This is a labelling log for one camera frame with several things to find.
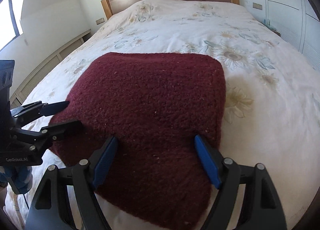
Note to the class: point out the bed with floral duvet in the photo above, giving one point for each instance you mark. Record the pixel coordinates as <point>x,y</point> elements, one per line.
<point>262,132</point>

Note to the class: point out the maroon knitted sweater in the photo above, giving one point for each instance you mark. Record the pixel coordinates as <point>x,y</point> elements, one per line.
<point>150,107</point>

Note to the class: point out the small blue object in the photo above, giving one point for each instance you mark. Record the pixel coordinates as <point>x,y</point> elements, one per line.
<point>266,21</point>

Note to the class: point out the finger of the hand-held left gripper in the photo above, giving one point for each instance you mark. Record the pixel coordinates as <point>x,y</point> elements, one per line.
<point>65,127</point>
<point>57,107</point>

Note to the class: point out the person's left forearm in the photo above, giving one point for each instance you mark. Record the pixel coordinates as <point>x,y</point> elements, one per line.
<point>22,177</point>

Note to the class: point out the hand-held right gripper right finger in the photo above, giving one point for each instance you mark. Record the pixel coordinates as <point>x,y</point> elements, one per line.
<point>207,160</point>

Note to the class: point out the low louvered wall cabinet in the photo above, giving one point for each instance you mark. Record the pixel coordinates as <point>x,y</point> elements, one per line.
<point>50,62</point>

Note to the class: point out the window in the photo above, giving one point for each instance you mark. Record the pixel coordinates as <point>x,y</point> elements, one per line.
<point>5,19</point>

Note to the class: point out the wooden nightstand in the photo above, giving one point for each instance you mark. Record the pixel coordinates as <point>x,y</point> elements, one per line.
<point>275,29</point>

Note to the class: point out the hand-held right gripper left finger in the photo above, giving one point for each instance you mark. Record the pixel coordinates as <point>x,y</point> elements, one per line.
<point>106,160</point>

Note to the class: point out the wall switch panel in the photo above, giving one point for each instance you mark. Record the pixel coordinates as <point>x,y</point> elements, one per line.
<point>257,5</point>
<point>100,21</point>

